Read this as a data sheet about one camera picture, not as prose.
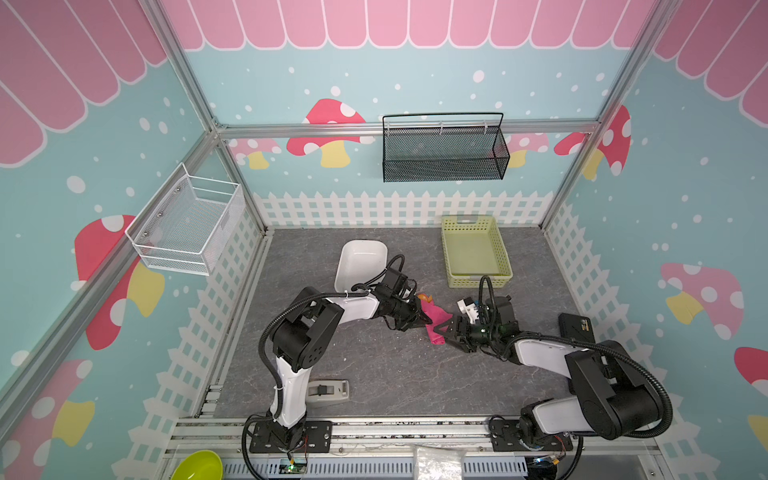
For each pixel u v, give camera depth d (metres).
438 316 0.93
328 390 0.80
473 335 0.79
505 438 0.74
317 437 0.75
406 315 0.85
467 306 0.85
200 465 0.69
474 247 1.16
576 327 0.92
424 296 0.98
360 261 1.09
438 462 0.68
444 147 0.92
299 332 0.53
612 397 0.44
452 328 0.79
